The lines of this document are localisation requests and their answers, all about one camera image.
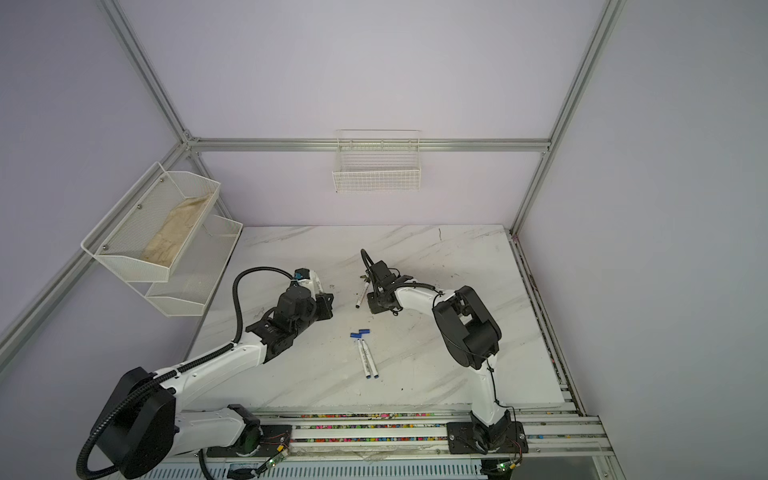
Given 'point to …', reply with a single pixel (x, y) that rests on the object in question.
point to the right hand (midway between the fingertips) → (376, 300)
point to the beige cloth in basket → (166, 243)
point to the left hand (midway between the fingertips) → (331, 298)
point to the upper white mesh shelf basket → (148, 229)
